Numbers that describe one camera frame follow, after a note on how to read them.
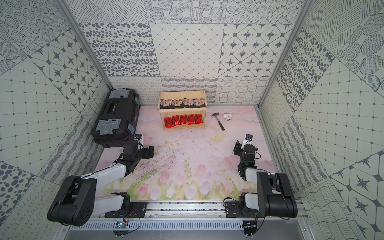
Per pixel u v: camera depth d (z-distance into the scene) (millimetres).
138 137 818
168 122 1047
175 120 1069
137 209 733
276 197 426
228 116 1106
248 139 775
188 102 933
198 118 1080
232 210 733
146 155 823
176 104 929
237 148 823
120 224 716
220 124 1095
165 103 929
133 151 713
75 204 418
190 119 1072
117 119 884
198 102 930
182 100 954
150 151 835
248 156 690
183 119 1078
